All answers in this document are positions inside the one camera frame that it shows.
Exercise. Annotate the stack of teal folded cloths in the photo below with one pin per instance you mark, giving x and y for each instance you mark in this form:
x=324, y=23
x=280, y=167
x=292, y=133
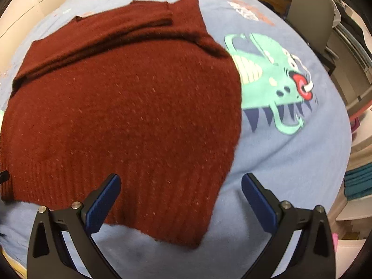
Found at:
x=359, y=181

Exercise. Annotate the dark red knit sweater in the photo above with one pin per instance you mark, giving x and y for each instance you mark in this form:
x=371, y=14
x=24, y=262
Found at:
x=122, y=116

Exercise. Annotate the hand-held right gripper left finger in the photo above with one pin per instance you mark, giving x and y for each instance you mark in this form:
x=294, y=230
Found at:
x=101, y=200

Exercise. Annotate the white shelf unit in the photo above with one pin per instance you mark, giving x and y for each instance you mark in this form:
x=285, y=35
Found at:
x=356, y=209

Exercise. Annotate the cream wardrobe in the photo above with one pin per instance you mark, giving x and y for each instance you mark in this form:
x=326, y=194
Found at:
x=32, y=3

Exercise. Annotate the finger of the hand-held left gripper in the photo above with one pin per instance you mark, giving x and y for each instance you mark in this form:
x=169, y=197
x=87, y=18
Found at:
x=4, y=177

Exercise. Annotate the grey chair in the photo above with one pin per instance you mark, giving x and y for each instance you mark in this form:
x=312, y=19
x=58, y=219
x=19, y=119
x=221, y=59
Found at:
x=315, y=20

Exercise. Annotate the blue dinosaur print bedsheet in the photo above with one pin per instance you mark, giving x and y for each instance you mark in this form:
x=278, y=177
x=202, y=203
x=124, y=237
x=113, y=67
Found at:
x=290, y=157

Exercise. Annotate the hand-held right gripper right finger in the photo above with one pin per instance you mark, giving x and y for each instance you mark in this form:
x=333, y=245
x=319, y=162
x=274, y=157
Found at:
x=258, y=202

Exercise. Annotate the pink plastic item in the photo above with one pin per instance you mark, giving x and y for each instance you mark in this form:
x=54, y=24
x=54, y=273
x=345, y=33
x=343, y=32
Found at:
x=335, y=239

